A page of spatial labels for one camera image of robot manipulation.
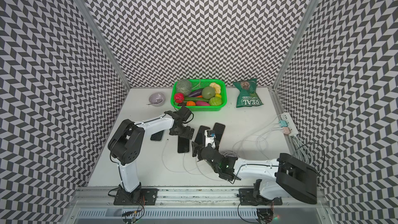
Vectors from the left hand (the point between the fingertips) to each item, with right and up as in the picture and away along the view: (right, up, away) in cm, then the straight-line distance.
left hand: (184, 136), depth 93 cm
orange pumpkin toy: (+3, +20, +8) cm, 22 cm away
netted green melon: (-2, +31, +10) cm, 33 cm away
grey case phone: (0, -4, -5) cm, 6 cm away
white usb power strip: (+65, +11, +5) cm, 67 cm away
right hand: (+10, -1, -13) cm, 16 cm away
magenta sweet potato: (+10, +20, +9) cm, 24 cm away
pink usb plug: (+63, +3, +1) cm, 63 cm away
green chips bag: (+42, +24, +12) cm, 49 cm away
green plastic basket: (+24, +29, +18) cm, 41 cm away
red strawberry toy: (-5, +24, +7) cm, 25 cm away
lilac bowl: (-22, +22, +15) cm, 35 cm away
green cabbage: (+19, +21, +6) cm, 29 cm away
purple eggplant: (+6, +27, +15) cm, 31 cm away
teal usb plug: (+62, +7, +3) cm, 63 cm away
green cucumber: (+6, +23, +11) cm, 26 cm away
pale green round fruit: (+14, +27, +13) cm, 33 cm away
